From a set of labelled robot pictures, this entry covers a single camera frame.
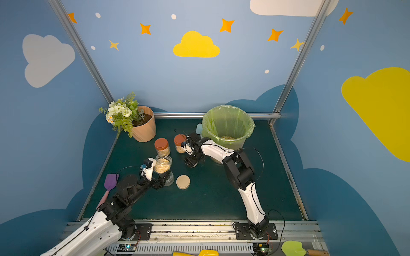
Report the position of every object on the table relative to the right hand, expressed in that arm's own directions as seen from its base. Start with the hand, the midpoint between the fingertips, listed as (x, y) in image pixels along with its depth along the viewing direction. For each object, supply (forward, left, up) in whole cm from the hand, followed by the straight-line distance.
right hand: (194, 159), depth 98 cm
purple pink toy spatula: (-18, +46, 0) cm, 49 cm away
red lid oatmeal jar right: (-1, +2, +12) cm, 12 cm away
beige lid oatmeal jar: (-16, +11, +22) cm, 29 cm away
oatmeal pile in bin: (+18, -21, +1) cm, 27 cm away
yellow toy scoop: (-46, -10, -1) cm, 48 cm away
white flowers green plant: (+10, +38, +27) cm, 48 cm away
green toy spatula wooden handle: (-42, -50, -2) cm, 65 cm away
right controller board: (-43, -36, -3) cm, 56 cm away
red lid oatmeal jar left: (+2, +19, +9) cm, 21 cm away
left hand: (-15, +11, +17) cm, 25 cm away
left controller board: (-47, +25, -1) cm, 53 cm away
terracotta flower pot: (+11, +31, +13) cm, 35 cm away
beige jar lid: (-15, +5, -2) cm, 15 cm away
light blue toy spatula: (+28, -1, -3) cm, 28 cm away
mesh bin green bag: (+20, -20, +11) cm, 30 cm away
